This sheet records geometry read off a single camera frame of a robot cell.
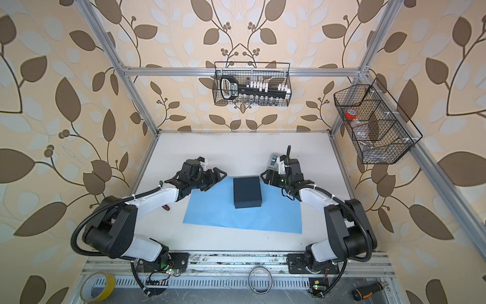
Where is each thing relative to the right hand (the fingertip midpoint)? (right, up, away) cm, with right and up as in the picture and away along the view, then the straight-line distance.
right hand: (268, 177), depth 91 cm
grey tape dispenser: (+4, +6, +11) cm, 13 cm away
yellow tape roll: (-65, -38, -22) cm, 79 cm away
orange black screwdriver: (+33, -37, -25) cm, 55 cm away
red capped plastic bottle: (+35, +29, -10) cm, 46 cm away
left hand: (-22, +2, -4) cm, 23 cm away
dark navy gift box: (-10, -6, -5) cm, 13 cm away
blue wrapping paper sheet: (+5, -16, -2) cm, 17 cm away
